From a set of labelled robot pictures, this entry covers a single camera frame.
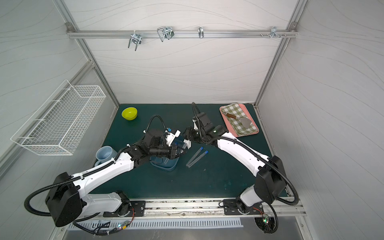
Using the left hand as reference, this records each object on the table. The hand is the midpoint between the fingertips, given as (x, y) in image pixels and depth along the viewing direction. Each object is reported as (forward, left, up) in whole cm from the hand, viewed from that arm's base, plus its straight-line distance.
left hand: (186, 153), depth 73 cm
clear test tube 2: (+7, -4, -18) cm, 19 cm away
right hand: (+10, +2, +1) cm, 10 cm away
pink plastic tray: (+44, -44, -18) cm, 65 cm away
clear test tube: (+2, +1, +2) cm, 3 cm away
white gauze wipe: (+5, -1, +2) cm, 5 cm away
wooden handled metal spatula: (+35, -40, -19) cm, 56 cm away
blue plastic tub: (+2, +13, -18) cm, 23 cm away
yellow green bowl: (+39, +46, -16) cm, 63 cm away
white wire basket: (+7, +59, +13) cm, 61 cm away
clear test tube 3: (+5, -6, -18) cm, 20 cm away
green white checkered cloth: (+47, -35, -18) cm, 61 cm away
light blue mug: (+6, +51, -15) cm, 54 cm away
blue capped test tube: (-5, +9, +3) cm, 10 cm away
